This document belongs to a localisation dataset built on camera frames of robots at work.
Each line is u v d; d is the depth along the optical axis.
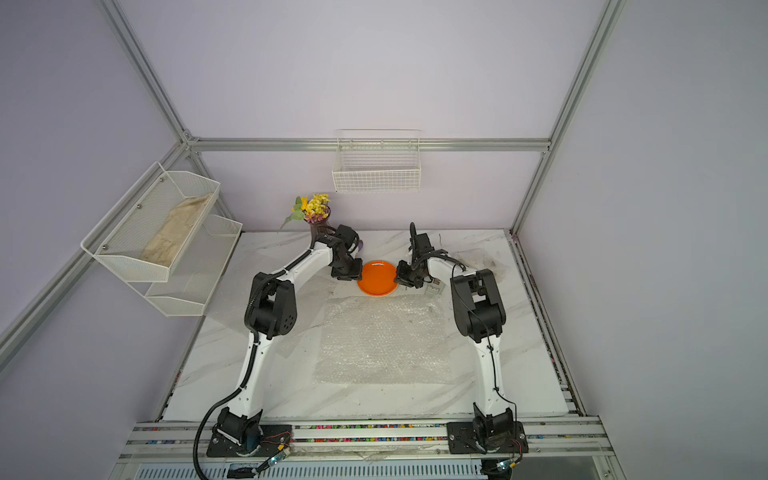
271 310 0.64
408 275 0.94
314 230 0.99
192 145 0.93
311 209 0.93
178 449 0.73
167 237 0.78
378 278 1.04
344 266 0.91
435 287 0.99
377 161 1.07
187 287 0.90
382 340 0.91
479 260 1.08
